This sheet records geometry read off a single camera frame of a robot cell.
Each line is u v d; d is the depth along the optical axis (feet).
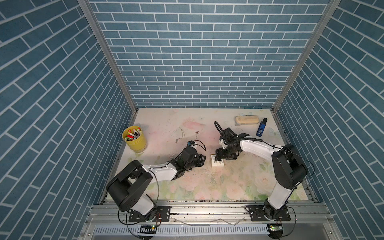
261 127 3.45
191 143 2.64
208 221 2.40
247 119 3.58
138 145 2.96
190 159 2.29
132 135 2.98
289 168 1.58
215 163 2.91
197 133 3.49
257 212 2.43
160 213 2.41
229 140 2.42
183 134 3.45
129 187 1.44
